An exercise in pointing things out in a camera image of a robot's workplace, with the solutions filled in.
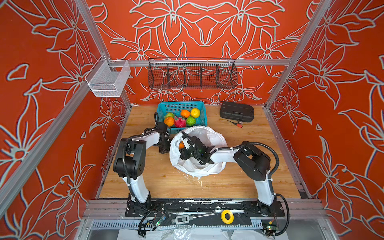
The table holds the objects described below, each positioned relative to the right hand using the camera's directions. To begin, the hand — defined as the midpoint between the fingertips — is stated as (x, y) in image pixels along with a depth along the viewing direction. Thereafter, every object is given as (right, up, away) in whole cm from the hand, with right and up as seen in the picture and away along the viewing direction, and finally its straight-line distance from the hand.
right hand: (176, 150), depth 91 cm
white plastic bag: (+8, -7, -10) cm, 15 cm away
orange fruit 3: (+3, +4, -3) cm, 5 cm away
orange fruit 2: (-6, +18, +10) cm, 21 cm away
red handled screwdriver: (+44, +15, +16) cm, 49 cm away
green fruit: (+9, +18, +13) cm, 24 cm away
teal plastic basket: (+16, +18, +17) cm, 29 cm away
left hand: (-2, 0, +4) cm, 5 cm away
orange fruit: (+5, +24, +17) cm, 30 cm away
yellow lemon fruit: (+12, +24, +17) cm, 32 cm away
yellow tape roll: (+24, -27, -21) cm, 42 cm away
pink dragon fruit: (+1, +17, +9) cm, 19 cm away
